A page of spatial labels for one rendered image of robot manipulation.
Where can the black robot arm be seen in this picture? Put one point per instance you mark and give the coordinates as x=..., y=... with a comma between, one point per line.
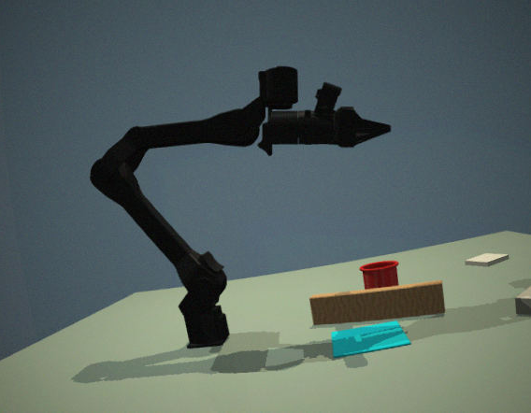
x=113, y=175

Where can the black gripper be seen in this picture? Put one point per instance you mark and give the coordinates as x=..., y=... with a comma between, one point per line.
x=347, y=129

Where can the brown wooden plank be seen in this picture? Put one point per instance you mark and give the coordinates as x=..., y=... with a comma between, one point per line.
x=385, y=303

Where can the red translucent cup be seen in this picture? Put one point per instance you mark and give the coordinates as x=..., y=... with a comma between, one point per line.
x=380, y=274

